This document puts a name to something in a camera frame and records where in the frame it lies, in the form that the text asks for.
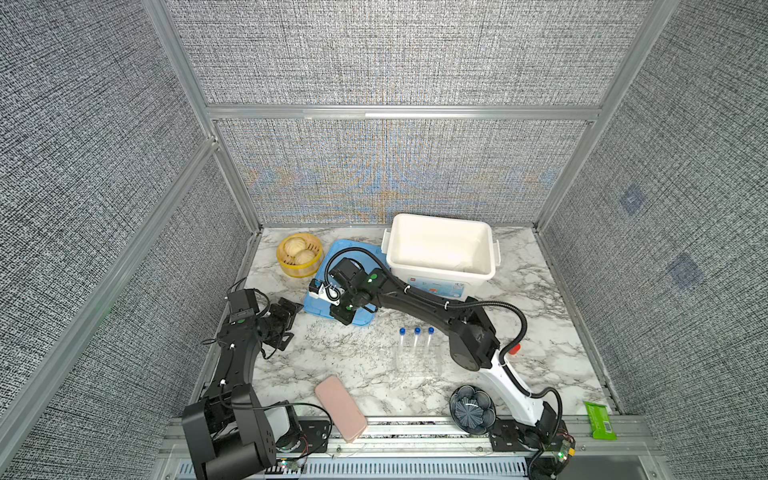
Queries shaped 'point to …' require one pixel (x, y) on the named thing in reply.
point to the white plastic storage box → (444, 258)
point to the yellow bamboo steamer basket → (287, 262)
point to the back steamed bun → (294, 245)
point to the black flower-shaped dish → (472, 410)
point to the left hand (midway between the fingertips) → (298, 315)
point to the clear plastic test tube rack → (419, 360)
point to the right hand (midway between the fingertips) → (332, 310)
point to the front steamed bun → (304, 256)
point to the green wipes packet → (600, 422)
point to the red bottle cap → (514, 349)
